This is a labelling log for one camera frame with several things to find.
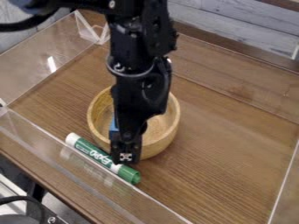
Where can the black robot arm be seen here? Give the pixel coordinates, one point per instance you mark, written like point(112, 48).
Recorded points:
point(141, 38)

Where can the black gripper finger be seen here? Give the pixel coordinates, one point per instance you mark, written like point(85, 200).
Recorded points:
point(124, 152)

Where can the clear acrylic corner bracket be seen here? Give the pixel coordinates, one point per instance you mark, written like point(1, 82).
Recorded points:
point(93, 33)

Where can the blue foam block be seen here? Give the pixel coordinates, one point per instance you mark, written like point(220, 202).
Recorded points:
point(112, 128)

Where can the green Expo marker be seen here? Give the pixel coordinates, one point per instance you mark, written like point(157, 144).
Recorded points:
point(127, 173)

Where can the clear acrylic front wall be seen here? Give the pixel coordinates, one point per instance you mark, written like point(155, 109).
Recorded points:
point(32, 133)

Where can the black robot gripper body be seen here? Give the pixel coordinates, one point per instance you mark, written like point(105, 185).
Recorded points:
point(140, 95)

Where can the wooden brown bowl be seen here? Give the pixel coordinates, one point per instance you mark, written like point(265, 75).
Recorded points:
point(161, 126)

